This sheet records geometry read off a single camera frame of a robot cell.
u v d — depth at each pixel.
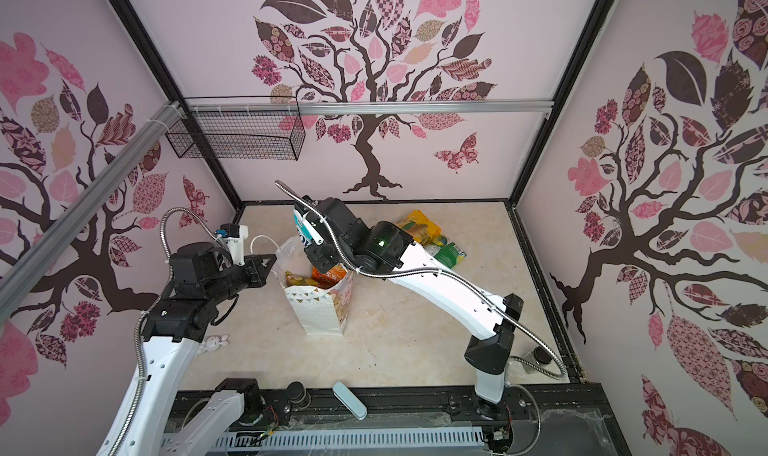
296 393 0.68
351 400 0.72
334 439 0.70
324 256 0.56
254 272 0.60
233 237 0.60
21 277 0.50
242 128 0.95
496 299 0.44
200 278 0.51
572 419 0.72
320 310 0.74
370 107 0.93
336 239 0.45
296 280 0.80
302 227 0.56
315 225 0.46
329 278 0.86
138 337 0.44
